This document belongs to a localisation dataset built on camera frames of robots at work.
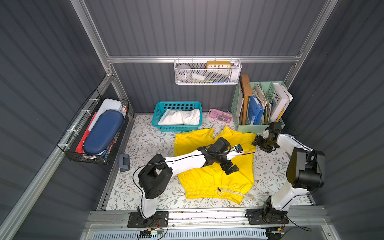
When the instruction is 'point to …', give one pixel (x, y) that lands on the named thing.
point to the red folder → (79, 149)
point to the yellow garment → (210, 180)
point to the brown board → (247, 91)
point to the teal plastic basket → (161, 106)
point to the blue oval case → (107, 124)
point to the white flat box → (107, 104)
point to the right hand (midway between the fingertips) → (261, 144)
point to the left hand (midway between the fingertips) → (236, 163)
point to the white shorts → (174, 117)
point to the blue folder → (255, 110)
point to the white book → (281, 101)
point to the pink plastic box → (220, 115)
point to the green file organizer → (263, 91)
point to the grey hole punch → (124, 162)
